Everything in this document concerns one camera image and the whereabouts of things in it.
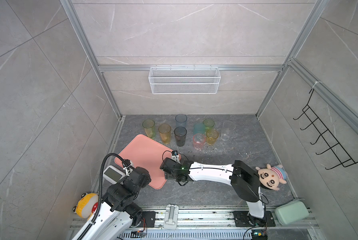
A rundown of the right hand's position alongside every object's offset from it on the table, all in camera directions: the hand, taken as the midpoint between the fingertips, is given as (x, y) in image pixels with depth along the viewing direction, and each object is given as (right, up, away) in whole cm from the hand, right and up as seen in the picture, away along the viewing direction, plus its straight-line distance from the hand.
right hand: (170, 171), depth 86 cm
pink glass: (+19, +17, +16) cm, 30 cm away
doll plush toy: (+56, -2, -7) cm, 56 cm away
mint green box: (+62, -18, -12) cm, 66 cm away
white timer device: (-33, -2, -2) cm, 34 cm away
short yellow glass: (+27, +20, +14) cm, 37 cm away
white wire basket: (+7, +58, +14) cm, 60 cm away
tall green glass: (-14, +26, +9) cm, 31 cm away
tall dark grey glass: (+5, +22, +9) cm, 24 cm away
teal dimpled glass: (+18, +25, +17) cm, 35 cm away
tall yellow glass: (-5, +24, +11) cm, 27 cm away
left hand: (-14, +3, -11) cm, 17 cm away
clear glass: (+37, +26, +10) cm, 47 cm away
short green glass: (+26, +29, +19) cm, 43 cm away
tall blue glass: (+6, +30, +12) cm, 33 cm away
